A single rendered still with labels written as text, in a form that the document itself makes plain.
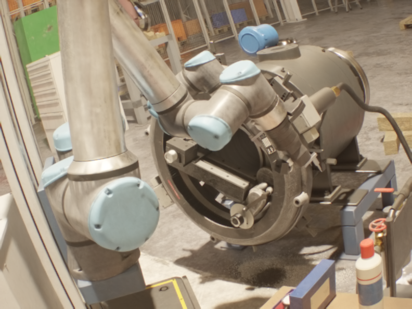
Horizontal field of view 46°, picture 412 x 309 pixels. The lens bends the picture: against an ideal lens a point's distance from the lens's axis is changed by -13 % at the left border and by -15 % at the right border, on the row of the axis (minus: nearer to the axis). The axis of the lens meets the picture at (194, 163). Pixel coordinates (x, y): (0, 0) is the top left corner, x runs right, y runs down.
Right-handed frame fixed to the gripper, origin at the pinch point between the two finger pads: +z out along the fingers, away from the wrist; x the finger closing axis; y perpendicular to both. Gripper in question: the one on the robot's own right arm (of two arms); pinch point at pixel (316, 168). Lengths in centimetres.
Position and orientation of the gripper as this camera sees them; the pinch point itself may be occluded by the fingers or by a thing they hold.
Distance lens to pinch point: 146.2
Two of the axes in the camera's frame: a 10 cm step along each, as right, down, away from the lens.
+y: -7.3, 6.8, -0.8
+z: 5.7, 6.7, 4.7
